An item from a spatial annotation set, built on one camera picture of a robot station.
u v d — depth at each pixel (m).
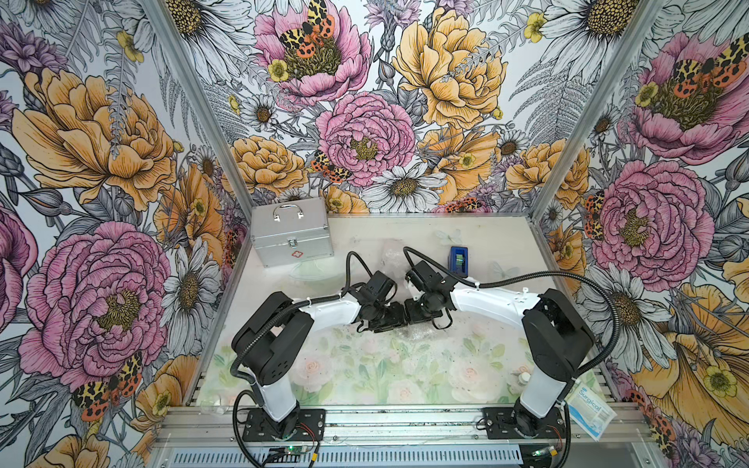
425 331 0.83
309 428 0.73
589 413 0.76
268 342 0.47
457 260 1.00
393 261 1.00
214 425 0.77
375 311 0.73
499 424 0.74
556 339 0.47
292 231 0.97
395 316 0.79
